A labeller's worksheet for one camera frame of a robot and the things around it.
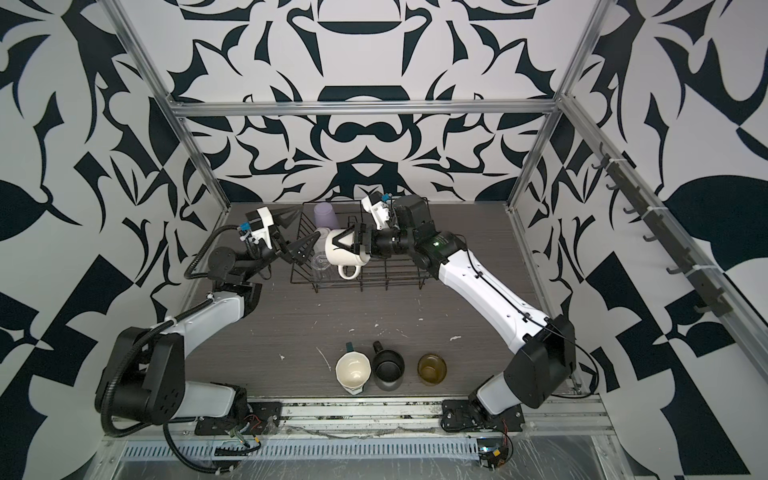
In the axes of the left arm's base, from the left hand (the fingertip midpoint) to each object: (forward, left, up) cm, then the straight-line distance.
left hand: (306, 214), depth 70 cm
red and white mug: (-10, -10, -6) cm, 15 cm away
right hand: (-5, -9, -3) cm, 11 cm away
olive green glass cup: (-26, -30, -34) cm, 52 cm away
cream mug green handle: (-25, -9, -33) cm, 43 cm away
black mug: (-25, -18, -34) cm, 46 cm away
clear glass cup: (+1, +1, -24) cm, 24 cm away
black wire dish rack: (+6, -17, -35) cm, 39 cm away
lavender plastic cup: (+19, 0, -22) cm, 29 cm away
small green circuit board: (-44, -42, -36) cm, 71 cm away
